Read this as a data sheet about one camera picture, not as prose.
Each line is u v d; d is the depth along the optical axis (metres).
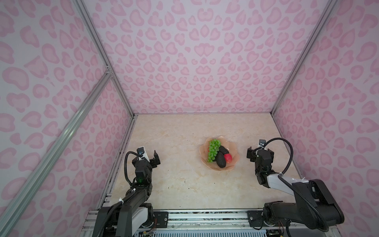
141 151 0.73
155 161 0.80
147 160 0.76
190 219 0.75
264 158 0.68
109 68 0.91
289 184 0.46
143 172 0.65
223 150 0.94
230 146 0.97
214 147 0.88
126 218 0.42
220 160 0.87
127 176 0.60
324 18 0.72
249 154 0.85
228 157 0.90
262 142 0.77
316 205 0.42
